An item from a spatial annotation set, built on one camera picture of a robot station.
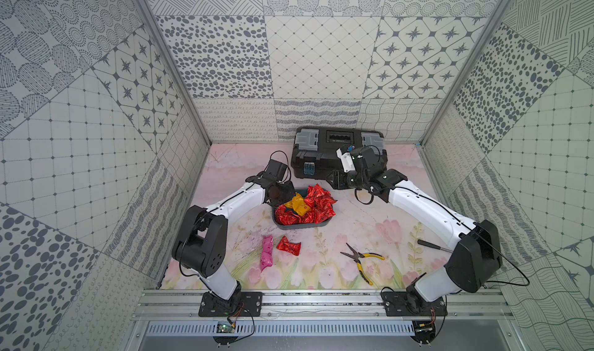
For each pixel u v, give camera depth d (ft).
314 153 3.10
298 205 2.96
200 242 1.50
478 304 2.49
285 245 2.75
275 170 2.39
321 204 2.89
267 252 2.68
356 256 2.75
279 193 2.52
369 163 2.05
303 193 3.13
